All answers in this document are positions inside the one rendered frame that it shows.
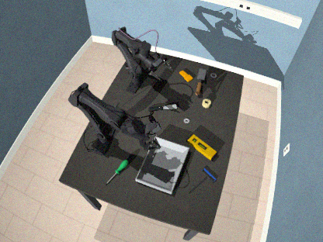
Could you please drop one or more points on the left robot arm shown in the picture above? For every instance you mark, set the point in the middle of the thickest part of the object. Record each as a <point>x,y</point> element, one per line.
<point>135,46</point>

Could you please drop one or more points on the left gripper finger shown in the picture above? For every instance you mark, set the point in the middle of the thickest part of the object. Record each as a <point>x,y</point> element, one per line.
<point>167,65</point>
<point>154,77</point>

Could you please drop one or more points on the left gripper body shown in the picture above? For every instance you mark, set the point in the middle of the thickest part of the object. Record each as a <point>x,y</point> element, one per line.
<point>149,62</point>

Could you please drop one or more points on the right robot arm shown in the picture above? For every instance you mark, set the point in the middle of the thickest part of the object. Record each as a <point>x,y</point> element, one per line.
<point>104,130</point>

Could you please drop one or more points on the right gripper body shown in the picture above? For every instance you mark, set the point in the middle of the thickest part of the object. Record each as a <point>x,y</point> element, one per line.
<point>143,136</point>

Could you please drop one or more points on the green-handled screwdriver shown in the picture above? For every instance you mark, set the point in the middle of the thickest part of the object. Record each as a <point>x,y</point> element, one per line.
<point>121,167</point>

